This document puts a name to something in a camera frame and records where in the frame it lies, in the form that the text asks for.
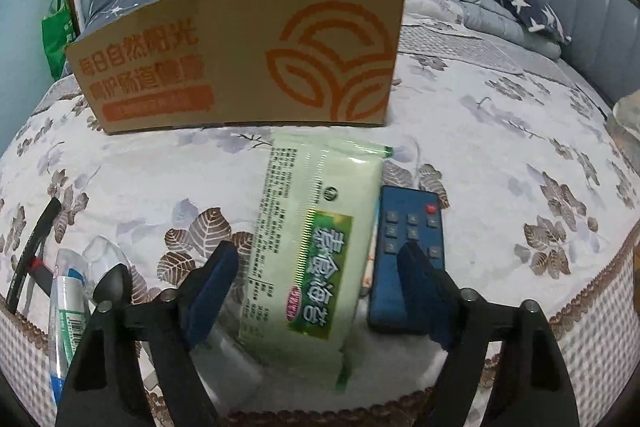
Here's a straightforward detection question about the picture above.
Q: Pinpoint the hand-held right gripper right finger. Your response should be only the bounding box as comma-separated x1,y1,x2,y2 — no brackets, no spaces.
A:
395,241,581,427

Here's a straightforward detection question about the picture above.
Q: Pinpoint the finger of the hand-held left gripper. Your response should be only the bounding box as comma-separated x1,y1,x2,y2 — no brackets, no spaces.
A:
5,196,63,315

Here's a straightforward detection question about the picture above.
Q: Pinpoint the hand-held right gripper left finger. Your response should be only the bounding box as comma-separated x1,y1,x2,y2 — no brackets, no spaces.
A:
55,239,241,427

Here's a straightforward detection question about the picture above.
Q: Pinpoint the blue remote control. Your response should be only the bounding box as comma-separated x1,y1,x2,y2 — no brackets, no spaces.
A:
367,185,447,334

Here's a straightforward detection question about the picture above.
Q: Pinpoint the green seaweed snack packet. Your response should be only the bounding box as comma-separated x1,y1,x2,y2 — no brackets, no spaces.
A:
239,129,396,393

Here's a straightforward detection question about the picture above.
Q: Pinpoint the printed cardboard box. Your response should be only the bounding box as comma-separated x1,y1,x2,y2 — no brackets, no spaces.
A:
65,0,408,135

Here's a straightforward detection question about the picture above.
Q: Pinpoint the clear plastic piece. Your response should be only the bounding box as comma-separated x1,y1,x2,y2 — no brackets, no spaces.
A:
82,234,126,278

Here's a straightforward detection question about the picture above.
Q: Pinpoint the green glue stick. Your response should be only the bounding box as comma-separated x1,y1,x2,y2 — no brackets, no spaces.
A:
50,274,91,380

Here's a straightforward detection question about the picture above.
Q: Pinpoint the black round object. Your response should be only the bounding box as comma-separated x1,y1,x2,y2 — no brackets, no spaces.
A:
92,263,132,304

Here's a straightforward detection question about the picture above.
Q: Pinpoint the green shopping bag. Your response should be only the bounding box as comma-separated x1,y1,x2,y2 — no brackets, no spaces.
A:
41,0,81,80

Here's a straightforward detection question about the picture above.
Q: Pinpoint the grey-blue duvet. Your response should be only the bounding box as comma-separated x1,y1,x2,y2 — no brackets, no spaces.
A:
440,0,563,60

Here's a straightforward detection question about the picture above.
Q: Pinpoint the navy pillow with white stars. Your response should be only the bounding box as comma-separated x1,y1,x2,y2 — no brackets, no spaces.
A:
482,0,571,45

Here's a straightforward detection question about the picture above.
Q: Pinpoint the grey padded headboard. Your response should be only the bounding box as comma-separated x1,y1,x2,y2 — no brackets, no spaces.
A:
510,0,640,108

